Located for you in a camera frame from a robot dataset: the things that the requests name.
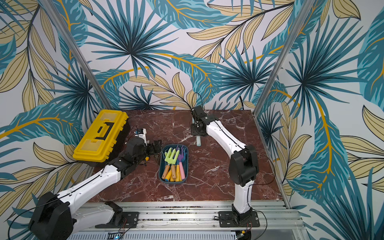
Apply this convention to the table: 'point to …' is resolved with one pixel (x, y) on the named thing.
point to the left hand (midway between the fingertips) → (154, 143)
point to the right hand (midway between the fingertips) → (197, 130)
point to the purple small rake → (180, 159)
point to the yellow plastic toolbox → (104, 138)
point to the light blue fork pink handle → (198, 141)
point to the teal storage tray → (164, 148)
